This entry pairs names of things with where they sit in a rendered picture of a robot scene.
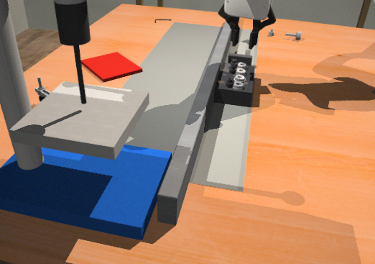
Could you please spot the long grey square bar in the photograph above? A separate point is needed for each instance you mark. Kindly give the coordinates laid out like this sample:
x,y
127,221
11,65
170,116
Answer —
x,y
175,183

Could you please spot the red flat square plate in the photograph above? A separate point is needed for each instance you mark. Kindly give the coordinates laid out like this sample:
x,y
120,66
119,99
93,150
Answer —
x,y
111,66

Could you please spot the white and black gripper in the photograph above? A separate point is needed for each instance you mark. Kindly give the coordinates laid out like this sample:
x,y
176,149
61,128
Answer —
x,y
249,9

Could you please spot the grey toggle clamp with red handle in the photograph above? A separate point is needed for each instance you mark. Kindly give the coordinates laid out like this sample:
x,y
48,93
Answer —
x,y
41,90

